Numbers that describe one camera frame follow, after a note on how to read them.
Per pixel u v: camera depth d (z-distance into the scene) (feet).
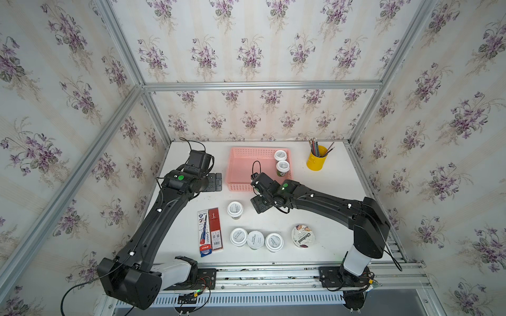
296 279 2.45
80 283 1.09
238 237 2.54
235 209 2.81
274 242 2.51
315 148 3.30
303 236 2.58
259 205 2.41
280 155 3.43
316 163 3.38
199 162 1.82
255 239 2.52
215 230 2.77
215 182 2.21
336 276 2.40
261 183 2.06
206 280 2.36
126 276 1.19
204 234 2.74
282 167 3.24
